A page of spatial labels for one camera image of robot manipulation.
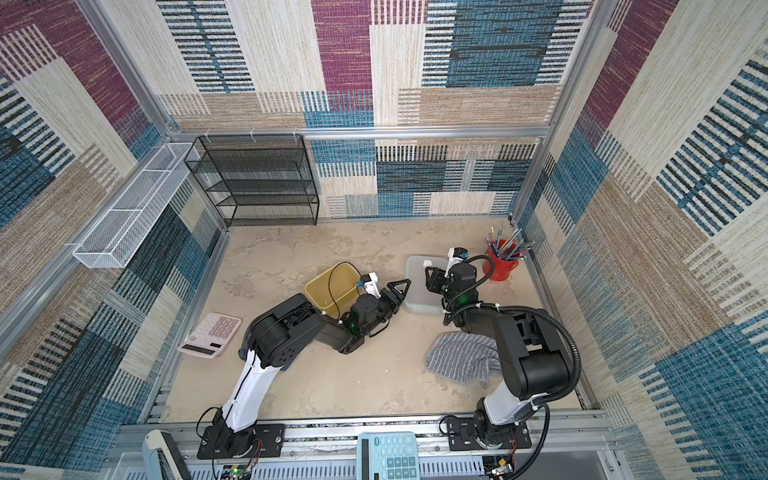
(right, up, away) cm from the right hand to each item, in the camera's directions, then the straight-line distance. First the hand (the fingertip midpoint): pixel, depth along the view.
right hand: (433, 275), depth 96 cm
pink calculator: (-66, -18, -7) cm, 69 cm away
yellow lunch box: (-31, -5, -2) cm, 31 cm away
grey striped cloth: (+7, -22, -10) cm, 25 cm away
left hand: (-7, -3, -4) cm, 8 cm away
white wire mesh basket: (-79, +9, -26) cm, 83 cm away
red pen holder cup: (+21, +3, -1) cm, 22 cm away
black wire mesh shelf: (-62, +33, +15) cm, 72 cm away
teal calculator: (-14, -39, -26) cm, 49 cm away
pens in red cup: (+26, +9, -1) cm, 27 cm away
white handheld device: (-66, -39, -27) cm, 81 cm away
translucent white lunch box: (-5, -7, -6) cm, 10 cm away
